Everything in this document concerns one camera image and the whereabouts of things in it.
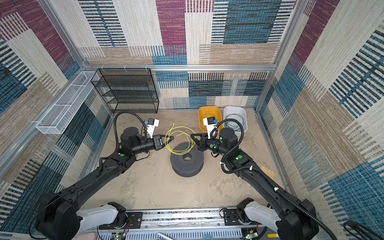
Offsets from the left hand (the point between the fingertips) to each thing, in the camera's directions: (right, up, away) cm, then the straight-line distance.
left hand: (173, 136), depth 71 cm
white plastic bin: (+43, +15, +41) cm, 61 cm away
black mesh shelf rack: (-39, +30, +38) cm, 62 cm away
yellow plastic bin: (+18, +15, +46) cm, 51 cm away
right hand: (+8, -1, -1) cm, 8 cm away
